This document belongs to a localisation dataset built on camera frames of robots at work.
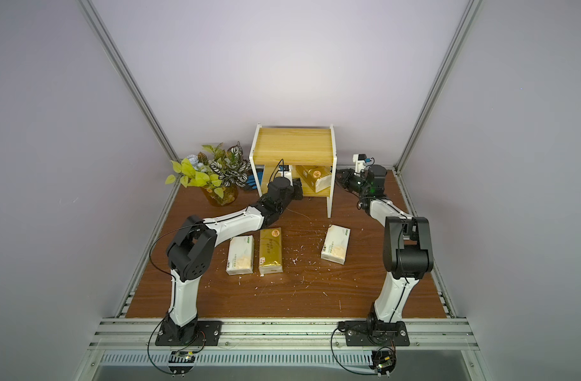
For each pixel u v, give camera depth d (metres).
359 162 0.85
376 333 0.67
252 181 0.84
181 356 0.71
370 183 0.75
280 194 0.71
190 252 0.52
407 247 0.50
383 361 0.70
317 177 0.85
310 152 0.81
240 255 0.85
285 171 0.79
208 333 0.73
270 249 0.85
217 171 0.85
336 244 0.87
